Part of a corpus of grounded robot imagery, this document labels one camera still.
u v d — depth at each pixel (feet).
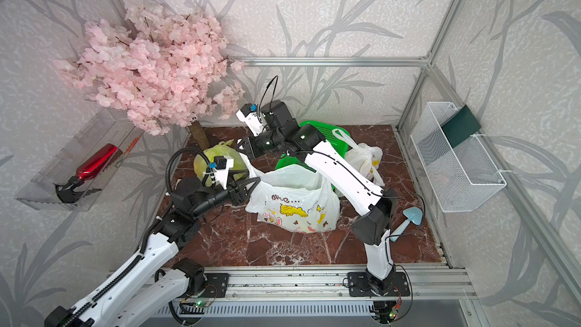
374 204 1.49
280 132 1.72
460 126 2.31
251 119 1.99
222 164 1.99
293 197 2.31
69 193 1.93
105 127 2.47
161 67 2.35
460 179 2.01
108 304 1.35
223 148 2.99
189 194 1.76
